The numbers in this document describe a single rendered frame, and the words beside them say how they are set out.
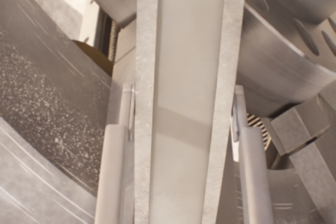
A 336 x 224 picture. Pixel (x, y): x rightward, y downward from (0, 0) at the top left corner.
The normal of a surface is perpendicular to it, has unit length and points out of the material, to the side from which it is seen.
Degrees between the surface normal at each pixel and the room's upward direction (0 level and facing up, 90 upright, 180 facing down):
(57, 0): 0
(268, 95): 73
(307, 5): 78
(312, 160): 4
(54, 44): 90
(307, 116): 90
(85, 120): 90
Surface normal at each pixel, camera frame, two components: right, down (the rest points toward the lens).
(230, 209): 0.72, -0.51
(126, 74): -0.70, -0.54
